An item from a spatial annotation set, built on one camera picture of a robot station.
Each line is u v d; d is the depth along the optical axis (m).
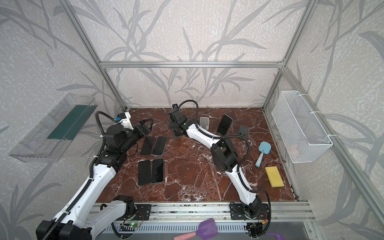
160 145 1.01
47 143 0.64
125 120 0.66
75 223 0.39
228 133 0.98
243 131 1.00
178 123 0.74
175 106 0.84
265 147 0.96
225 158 0.57
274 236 0.68
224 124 0.99
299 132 0.63
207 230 0.69
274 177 0.85
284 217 0.73
